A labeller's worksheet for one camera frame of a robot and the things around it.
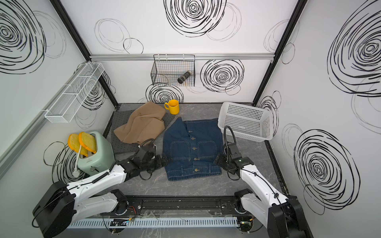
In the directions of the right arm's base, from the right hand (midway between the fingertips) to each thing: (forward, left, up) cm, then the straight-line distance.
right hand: (220, 163), depth 85 cm
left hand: (-1, +30, +3) cm, 31 cm away
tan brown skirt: (+25, +48, +4) cm, 54 cm away
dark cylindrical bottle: (+40, +23, +29) cm, 55 cm away
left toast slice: (+1, +75, +20) cm, 77 cm away
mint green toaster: (-6, +63, +12) cm, 64 cm away
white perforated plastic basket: (+34, -23, -4) cm, 41 cm away
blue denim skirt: (+10, +18, -2) cm, 20 cm away
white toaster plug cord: (-11, +73, +10) cm, 75 cm away
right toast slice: (+3, +71, +16) cm, 73 cm away
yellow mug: (+40, +31, +4) cm, 51 cm away
